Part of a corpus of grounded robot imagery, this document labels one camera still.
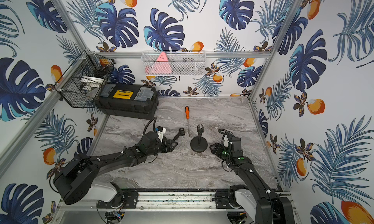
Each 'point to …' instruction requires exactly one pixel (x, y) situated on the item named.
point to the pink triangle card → (161, 65)
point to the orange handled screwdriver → (187, 112)
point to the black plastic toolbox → (127, 100)
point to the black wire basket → (82, 85)
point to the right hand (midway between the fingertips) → (214, 147)
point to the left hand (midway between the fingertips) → (174, 142)
